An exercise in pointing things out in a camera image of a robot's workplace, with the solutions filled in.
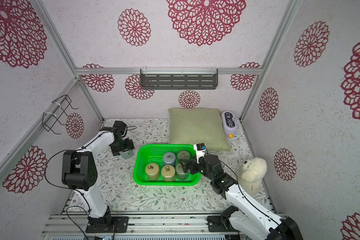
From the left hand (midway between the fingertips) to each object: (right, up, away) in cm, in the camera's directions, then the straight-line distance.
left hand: (127, 150), depth 94 cm
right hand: (+36, -2, -17) cm, 40 cm away
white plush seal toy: (+67, -10, -23) cm, 72 cm away
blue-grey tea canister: (+2, -2, -3) cm, 4 cm away
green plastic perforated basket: (+13, -3, +3) cm, 13 cm away
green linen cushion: (+43, +16, +7) cm, 46 cm away
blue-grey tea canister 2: (+27, -4, -6) cm, 28 cm away
